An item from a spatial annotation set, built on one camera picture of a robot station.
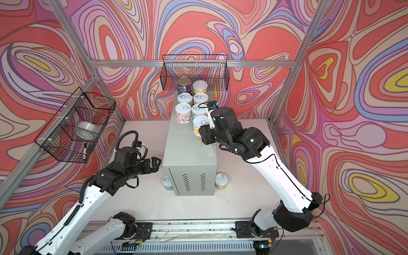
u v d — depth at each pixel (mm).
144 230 731
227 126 421
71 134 737
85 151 719
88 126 734
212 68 957
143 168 650
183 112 681
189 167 584
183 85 737
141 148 671
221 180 839
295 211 392
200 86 765
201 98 737
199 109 690
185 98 743
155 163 672
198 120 657
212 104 522
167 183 838
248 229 734
